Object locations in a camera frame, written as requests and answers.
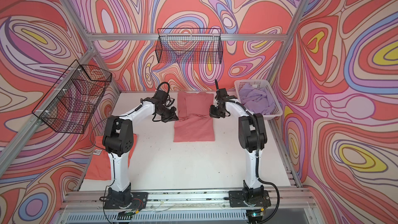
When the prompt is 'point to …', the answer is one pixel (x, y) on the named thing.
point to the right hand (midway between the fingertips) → (213, 118)
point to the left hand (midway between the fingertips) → (181, 117)
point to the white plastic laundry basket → (260, 83)
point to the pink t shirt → (195, 120)
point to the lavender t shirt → (257, 100)
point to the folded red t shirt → (99, 167)
